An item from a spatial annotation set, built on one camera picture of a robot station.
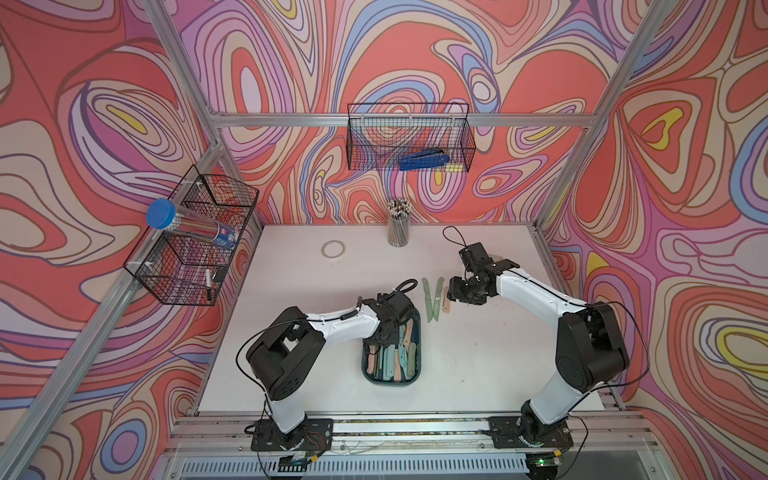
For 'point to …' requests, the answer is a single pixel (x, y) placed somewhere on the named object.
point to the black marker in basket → (208, 285)
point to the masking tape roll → (344, 249)
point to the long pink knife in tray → (371, 358)
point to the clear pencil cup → (399, 211)
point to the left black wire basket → (180, 270)
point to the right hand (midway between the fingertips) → (457, 302)
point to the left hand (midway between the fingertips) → (391, 340)
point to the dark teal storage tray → (400, 365)
